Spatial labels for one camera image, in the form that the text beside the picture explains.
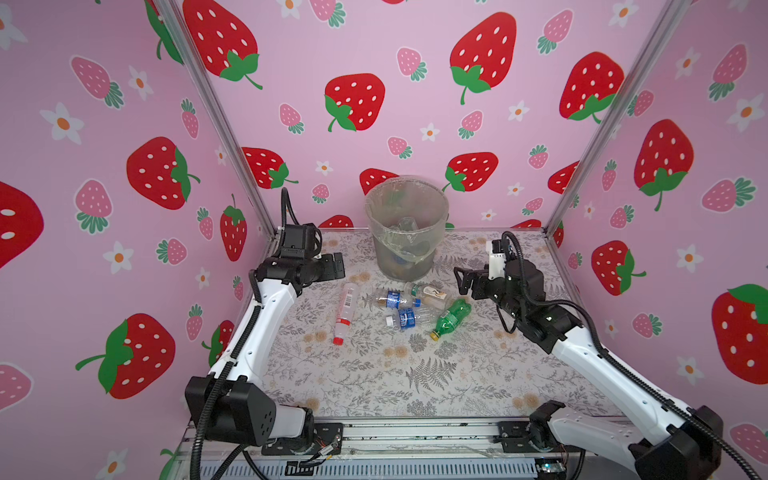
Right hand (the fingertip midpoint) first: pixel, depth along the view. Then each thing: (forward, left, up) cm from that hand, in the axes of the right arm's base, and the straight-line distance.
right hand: (469, 266), depth 76 cm
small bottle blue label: (+2, +21, -22) cm, 30 cm away
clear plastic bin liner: (+32, +19, -11) cm, 39 cm away
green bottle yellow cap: (-3, +2, -22) cm, 22 cm away
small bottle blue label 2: (-5, +14, -22) cm, 26 cm away
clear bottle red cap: (-5, +35, -22) cm, 42 cm away
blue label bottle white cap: (+11, +19, -14) cm, 26 cm away
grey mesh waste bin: (+14, +22, -19) cm, 32 cm away
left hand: (-1, +38, -3) cm, 38 cm away
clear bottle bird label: (+4, +9, -21) cm, 24 cm away
